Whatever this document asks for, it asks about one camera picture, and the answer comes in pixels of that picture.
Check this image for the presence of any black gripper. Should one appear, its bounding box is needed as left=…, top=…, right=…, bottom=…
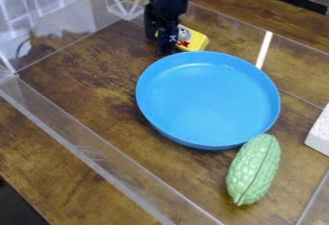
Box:
left=145, top=0, right=189, bottom=56

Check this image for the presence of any blue round tray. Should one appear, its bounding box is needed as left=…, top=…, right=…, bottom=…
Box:
left=135, top=51, right=280, bottom=150

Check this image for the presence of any green bitter gourd toy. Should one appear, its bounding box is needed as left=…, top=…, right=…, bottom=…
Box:
left=226, top=134, right=281, bottom=206

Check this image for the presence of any white speckled sponge block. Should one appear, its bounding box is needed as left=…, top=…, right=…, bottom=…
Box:
left=305, top=103, right=329, bottom=157

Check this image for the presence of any white patterned cloth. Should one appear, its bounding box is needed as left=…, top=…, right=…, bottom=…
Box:
left=0, top=0, right=130, bottom=44

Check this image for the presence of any clear acrylic enclosure wall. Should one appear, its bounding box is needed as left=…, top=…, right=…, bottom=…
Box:
left=0, top=0, right=329, bottom=225

